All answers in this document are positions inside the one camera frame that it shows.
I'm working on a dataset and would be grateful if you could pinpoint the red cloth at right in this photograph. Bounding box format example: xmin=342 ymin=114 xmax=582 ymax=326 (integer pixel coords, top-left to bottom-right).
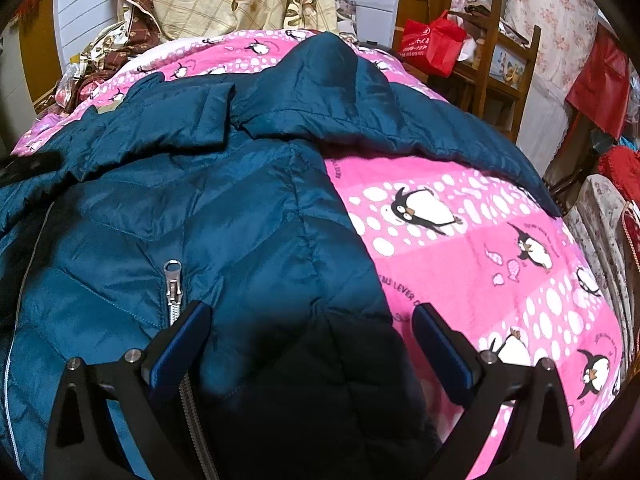
xmin=566 ymin=25 xmax=630 ymax=140

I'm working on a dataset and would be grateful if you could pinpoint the wooden chair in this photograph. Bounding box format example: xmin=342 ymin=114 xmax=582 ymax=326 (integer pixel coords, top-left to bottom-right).
xmin=427 ymin=0 xmax=542 ymax=141

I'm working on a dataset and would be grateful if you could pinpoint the red shopping bag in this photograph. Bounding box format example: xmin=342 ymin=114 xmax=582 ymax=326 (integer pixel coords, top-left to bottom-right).
xmin=398 ymin=10 xmax=466 ymax=78

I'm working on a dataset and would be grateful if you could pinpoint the teal puffer jacket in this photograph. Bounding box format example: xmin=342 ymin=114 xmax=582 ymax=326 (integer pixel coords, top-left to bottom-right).
xmin=1 ymin=32 xmax=556 ymax=479

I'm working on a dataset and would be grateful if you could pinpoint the brown floral cloth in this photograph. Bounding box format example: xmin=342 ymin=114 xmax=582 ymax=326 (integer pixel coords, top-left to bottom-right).
xmin=54 ymin=0 xmax=160 ymax=113

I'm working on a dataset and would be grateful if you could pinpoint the pink floral curtain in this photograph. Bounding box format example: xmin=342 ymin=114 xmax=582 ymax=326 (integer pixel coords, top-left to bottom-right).
xmin=506 ymin=0 xmax=598 ymax=96

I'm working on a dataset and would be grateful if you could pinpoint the pink penguin blanket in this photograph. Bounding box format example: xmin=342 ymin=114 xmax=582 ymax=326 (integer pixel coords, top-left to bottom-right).
xmin=10 ymin=27 xmax=626 ymax=480

